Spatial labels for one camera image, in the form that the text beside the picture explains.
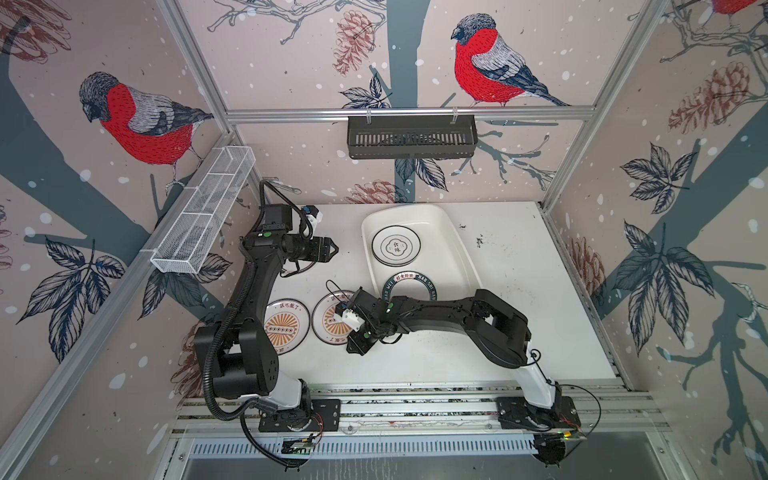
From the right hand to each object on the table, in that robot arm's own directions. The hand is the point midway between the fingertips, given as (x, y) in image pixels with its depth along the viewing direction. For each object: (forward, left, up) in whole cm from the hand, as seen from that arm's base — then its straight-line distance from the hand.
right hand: (347, 351), depth 84 cm
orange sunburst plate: (+7, +20, +1) cm, 21 cm away
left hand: (+22, +7, +21) cm, 31 cm away
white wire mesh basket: (+25, +39, +32) cm, 57 cm away
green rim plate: (+23, -18, 0) cm, 29 cm away
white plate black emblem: (+38, -12, +2) cm, 40 cm away
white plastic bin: (+35, -29, +1) cm, 45 cm away
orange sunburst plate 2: (+10, +9, +1) cm, 13 cm away
